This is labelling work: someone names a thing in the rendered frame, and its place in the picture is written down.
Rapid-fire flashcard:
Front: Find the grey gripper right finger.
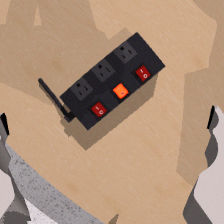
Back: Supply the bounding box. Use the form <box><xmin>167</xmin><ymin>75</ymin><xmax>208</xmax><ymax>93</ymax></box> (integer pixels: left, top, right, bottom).
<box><xmin>183</xmin><ymin>105</ymin><xmax>224</xmax><ymax>224</ymax></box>

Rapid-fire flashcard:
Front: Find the black power strip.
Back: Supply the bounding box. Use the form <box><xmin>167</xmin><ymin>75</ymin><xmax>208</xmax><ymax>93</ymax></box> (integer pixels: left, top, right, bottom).
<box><xmin>38</xmin><ymin>32</ymin><xmax>166</xmax><ymax>130</ymax></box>

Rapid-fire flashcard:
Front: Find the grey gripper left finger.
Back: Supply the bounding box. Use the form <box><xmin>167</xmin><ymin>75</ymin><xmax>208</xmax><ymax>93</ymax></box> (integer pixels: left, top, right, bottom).
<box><xmin>0</xmin><ymin>113</ymin><xmax>31</xmax><ymax>224</ymax></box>

